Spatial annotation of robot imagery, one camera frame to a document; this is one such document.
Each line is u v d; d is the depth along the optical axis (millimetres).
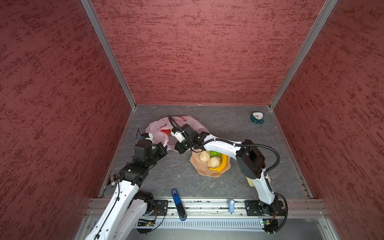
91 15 731
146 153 559
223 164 831
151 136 701
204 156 870
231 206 726
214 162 835
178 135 807
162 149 658
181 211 714
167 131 825
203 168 856
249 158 556
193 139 698
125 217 548
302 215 756
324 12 725
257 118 1093
